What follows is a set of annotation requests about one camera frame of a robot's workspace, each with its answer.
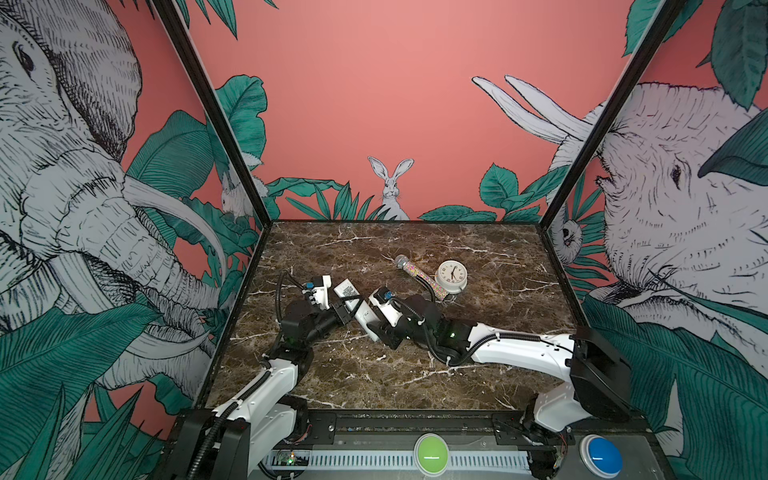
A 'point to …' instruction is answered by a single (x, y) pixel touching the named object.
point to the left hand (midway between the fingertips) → (363, 296)
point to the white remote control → (355, 305)
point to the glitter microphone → (439, 292)
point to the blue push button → (600, 456)
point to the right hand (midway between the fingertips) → (368, 319)
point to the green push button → (431, 454)
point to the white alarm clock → (452, 276)
